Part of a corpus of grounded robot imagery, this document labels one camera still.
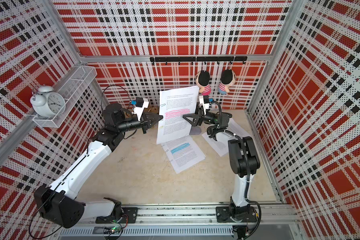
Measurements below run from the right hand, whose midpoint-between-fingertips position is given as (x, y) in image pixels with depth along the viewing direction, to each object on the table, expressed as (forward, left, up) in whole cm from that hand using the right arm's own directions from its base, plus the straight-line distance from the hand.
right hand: (186, 110), depth 75 cm
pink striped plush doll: (+32, -10, -4) cm, 34 cm away
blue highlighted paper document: (-6, +3, -34) cm, 35 cm away
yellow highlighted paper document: (-2, -23, -33) cm, 40 cm away
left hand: (-8, +10, +4) cm, 13 cm away
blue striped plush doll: (+30, -27, -1) cm, 40 cm away
